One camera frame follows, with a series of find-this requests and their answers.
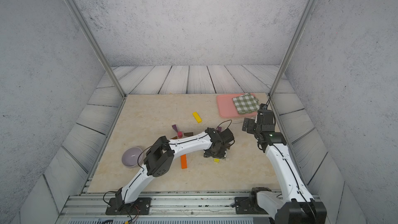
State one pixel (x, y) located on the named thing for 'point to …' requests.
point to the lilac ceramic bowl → (131, 156)
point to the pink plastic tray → (226, 108)
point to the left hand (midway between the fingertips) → (222, 159)
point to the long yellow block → (216, 160)
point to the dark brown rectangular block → (188, 134)
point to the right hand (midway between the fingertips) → (256, 122)
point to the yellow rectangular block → (197, 117)
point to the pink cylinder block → (180, 134)
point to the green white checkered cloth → (246, 103)
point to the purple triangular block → (174, 127)
